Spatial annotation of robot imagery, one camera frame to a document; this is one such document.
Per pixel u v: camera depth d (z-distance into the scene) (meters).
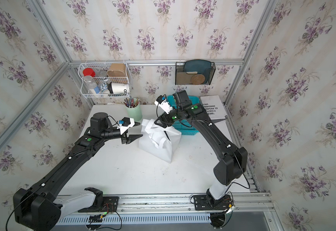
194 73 0.94
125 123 0.57
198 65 0.92
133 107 0.98
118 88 0.92
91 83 0.86
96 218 0.71
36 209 0.37
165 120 0.65
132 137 0.64
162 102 0.66
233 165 0.42
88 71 0.91
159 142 0.73
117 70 0.88
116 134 0.62
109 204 0.72
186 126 0.65
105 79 0.93
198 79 0.98
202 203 0.73
